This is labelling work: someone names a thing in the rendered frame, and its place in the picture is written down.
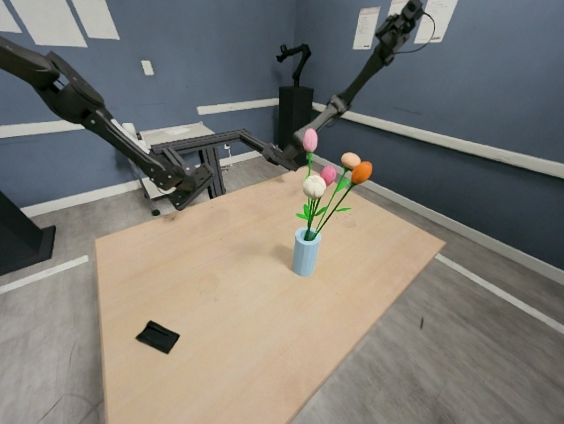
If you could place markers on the light blue vase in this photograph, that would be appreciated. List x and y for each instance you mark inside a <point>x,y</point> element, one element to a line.
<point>305,252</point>

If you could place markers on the white flower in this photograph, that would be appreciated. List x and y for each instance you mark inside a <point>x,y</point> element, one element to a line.
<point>313,187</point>

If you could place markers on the orange flower with green stem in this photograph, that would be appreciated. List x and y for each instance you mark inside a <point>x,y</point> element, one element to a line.
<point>359,175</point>

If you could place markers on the orange tulip with green stem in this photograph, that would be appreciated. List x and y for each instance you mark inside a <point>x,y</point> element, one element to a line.
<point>306,210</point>

